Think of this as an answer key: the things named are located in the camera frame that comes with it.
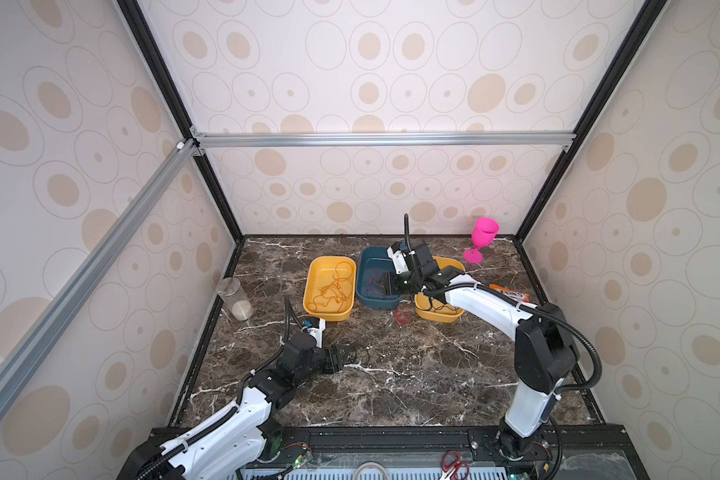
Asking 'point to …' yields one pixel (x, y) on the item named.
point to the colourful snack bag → (516, 295)
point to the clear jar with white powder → (231, 293)
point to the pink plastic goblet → (484, 231)
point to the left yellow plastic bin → (319, 273)
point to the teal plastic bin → (372, 263)
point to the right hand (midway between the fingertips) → (382, 282)
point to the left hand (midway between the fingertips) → (350, 347)
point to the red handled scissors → (452, 467)
